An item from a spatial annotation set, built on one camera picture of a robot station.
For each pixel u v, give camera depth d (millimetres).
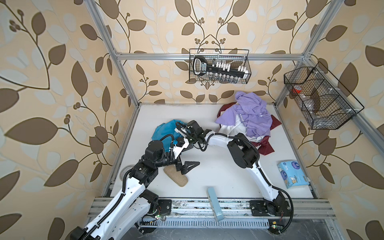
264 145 935
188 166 601
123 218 533
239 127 954
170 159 586
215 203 759
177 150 597
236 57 911
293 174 794
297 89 873
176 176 823
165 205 753
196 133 822
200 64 845
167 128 1003
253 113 943
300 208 740
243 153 607
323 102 746
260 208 735
